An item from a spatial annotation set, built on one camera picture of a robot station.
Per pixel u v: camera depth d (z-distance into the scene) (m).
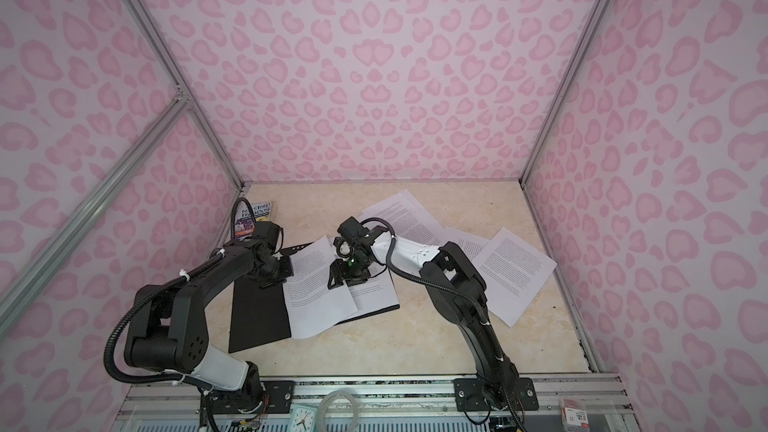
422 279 0.48
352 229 0.77
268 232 0.75
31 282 0.52
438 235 1.04
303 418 0.69
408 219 1.10
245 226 1.04
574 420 0.68
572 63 0.86
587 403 0.72
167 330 0.44
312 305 0.88
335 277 0.80
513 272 0.95
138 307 0.42
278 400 0.73
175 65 0.86
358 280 0.82
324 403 0.69
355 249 0.71
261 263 0.68
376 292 0.92
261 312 0.83
